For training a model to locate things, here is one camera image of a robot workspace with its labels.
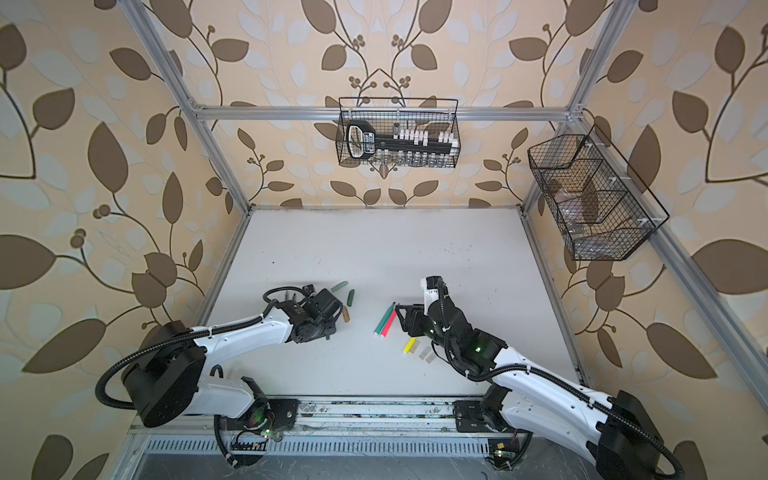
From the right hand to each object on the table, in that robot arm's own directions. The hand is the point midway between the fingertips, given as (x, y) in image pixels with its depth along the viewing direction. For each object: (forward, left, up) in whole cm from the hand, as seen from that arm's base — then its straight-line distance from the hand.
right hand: (403, 309), depth 78 cm
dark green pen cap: (+12, +17, -14) cm, 24 cm away
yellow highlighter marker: (-5, -2, -14) cm, 15 cm away
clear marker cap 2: (-7, -6, -14) cm, 17 cm away
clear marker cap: (-5, -3, -15) cm, 16 cm away
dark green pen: (-2, +23, -13) cm, 26 cm away
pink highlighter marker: (+2, +4, -14) cm, 15 cm away
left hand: (+2, +23, -11) cm, 26 cm away
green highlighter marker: (+3, +6, -14) cm, 16 cm away
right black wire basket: (+16, -50, +19) cm, 56 cm away
